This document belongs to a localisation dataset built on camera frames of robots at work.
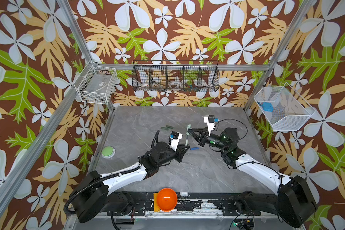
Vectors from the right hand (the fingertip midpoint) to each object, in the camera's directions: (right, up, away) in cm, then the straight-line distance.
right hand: (188, 132), depth 70 cm
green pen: (-1, -4, +2) cm, 5 cm away
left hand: (0, -7, +5) cm, 8 cm away
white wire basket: (-55, +29, +17) cm, 64 cm away
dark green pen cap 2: (-14, +1, +39) cm, 41 cm away
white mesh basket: (+57, +12, +12) cm, 60 cm away
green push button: (-51, -15, +24) cm, 58 cm away
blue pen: (0, -12, +4) cm, 12 cm away
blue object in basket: (+51, +15, +17) cm, 56 cm away
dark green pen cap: (-9, +1, +38) cm, 39 cm away
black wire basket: (-6, +37, +28) cm, 47 cm away
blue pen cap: (+7, -13, +28) cm, 32 cm away
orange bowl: (-11, -37, +7) cm, 39 cm away
